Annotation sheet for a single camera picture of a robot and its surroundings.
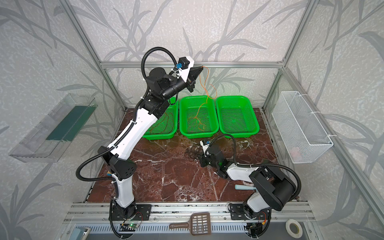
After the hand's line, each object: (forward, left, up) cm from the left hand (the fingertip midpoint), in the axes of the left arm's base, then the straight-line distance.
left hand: (202, 62), depth 60 cm
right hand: (-14, +2, -48) cm, 50 cm away
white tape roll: (-53, -41, -53) cm, 86 cm away
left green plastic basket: (+6, +22, -57) cm, 61 cm away
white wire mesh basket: (-22, -42, -20) cm, 52 cm away
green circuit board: (-51, +32, -54) cm, 82 cm away
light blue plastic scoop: (-33, -22, -55) cm, 68 cm away
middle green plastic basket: (+18, +2, -57) cm, 60 cm away
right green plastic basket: (+19, -27, -56) cm, 66 cm away
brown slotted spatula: (-51, 0, -55) cm, 74 cm away
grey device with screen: (-55, +53, -49) cm, 91 cm away
